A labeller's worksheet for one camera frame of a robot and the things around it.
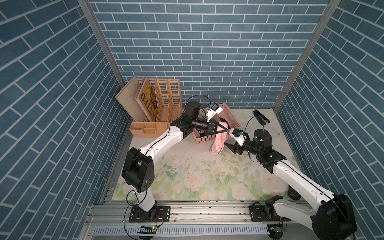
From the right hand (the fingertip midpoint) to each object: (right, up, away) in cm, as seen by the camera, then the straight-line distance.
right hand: (231, 137), depth 79 cm
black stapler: (+31, +10, +35) cm, 48 cm away
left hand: (-3, +3, -9) cm, 10 cm away
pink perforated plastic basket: (+4, +13, +37) cm, 39 cm away
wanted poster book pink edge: (-51, +24, +18) cm, 59 cm away
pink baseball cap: (-8, -3, -7) cm, 11 cm away
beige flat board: (-63, +24, +14) cm, 69 cm away
